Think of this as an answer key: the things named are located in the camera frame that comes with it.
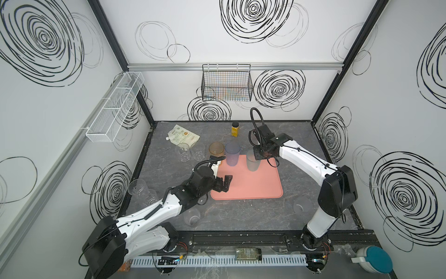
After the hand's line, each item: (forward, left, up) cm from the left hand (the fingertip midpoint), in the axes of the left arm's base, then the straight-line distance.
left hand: (225, 173), depth 79 cm
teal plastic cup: (+8, -14, -4) cm, 16 cm away
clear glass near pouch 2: (+21, +18, -12) cm, 30 cm away
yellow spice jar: (+35, -5, -8) cm, 36 cm away
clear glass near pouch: (+19, +25, -11) cm, 33 cm away
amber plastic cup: (+15, +5, -2) cm, 16 cm away
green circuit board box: (-30, -10, -10) cm, 33 cm away
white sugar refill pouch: (+33, +33, -13) cm, 49 cm away
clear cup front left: (-16, +15, -14) cm, 26 cm away
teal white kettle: (-30, -56, -5) cm, 64 cm away
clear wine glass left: (-3, +45, -12) cm, 47 cm away
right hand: (+12, -16, -1) cm, 20 cm away
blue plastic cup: (+17, -3, -6) cm, 19 cm away
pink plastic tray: (+3, -21, -15) cm, 26 cm away
